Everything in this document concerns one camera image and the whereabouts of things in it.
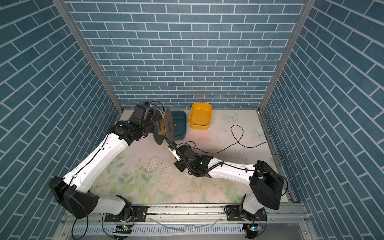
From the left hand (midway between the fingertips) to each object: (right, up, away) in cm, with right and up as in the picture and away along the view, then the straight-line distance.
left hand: (159, 123), depth 77 cm
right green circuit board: (+46, -52, -5) cm, 70 cm away
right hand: (+8, -18, +3) cm, 19 cm away
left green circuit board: (-16, -52, -5) cm, 55 cm away
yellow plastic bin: (+22, +6, +38) cm, 45 cm away
